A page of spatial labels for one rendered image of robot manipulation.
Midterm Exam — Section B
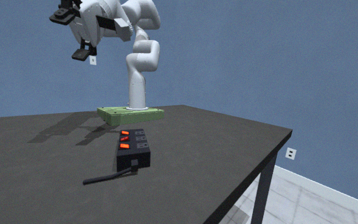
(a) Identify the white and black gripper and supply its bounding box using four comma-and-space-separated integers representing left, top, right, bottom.
49, 0, 109, 61

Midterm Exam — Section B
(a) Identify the black power strip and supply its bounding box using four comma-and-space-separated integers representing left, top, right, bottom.
83, 129, 150, 184

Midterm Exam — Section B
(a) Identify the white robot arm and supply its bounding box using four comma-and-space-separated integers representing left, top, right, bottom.
96, 0, 160, 111

